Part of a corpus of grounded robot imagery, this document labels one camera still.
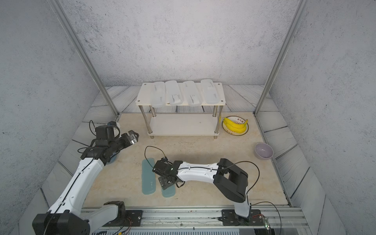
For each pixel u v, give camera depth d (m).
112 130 0.62
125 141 0.70
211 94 0.83
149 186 0.83
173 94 0.81
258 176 0.48
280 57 0.88
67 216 0.38
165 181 0.72
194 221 0.73
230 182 0.45
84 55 0.87
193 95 0.81
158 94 0.84
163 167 0.65
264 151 0.96
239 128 1.05
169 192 0.81
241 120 1.14
